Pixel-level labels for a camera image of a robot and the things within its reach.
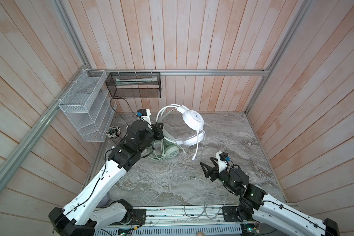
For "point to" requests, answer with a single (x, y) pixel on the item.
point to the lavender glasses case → (104, 202)
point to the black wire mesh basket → (134, 85)
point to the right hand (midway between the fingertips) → (207, 160)
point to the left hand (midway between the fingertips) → (164, 127)
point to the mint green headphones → (171, 151)
